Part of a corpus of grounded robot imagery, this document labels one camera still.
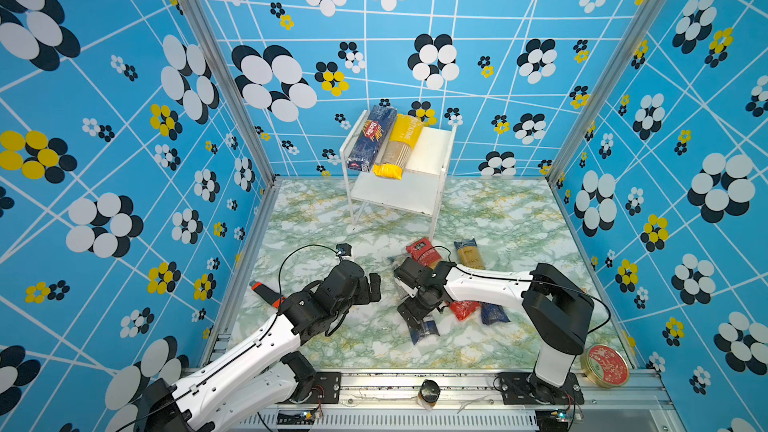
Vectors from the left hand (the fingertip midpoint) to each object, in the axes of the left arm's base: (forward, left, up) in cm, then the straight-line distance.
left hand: (370, 279), depth 78 cm
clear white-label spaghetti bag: (-9, -16, -11) cm, 21 cm away
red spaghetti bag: (+14, -16, -9) cm, 23 cm away
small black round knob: (-25, -14, -3) cm, 29 cm away
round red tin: (-18, -59, -10) cm, 63 cm away
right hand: (-2, -13, -14) cm, 19 cm away
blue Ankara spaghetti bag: (+12, -31, -10) cm, 35 cm away
